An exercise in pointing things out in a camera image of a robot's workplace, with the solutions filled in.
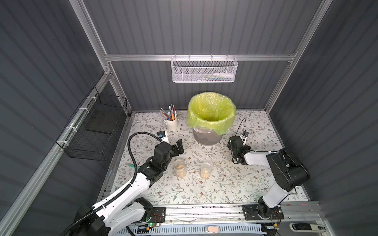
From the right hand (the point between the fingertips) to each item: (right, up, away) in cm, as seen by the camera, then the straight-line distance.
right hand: (239, 142), depth 97 cm
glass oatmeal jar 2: (-24, -15, -16) cm, 32 cm away
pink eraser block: (-21, -37, -29) cm, 52 cm away
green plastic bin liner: (-19, +22, 0) cm, 29 cm away
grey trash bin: (-22, +4, -3) cm, 23 cm away
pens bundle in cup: (-46, +19, +8) cm, 50 cm away
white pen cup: (-46, +11, +7) cm, 48 cm away
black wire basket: (-82, +8, -24) cm, 86 cm away
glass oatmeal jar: (-38, -13, -13) cm, 43 cm away
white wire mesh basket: (-22, +59, +27) cm, 68 cm away
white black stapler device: (+21, -35, -31) cm, 51 cm away
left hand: (-40, +2, -19) cm, 44 cm away
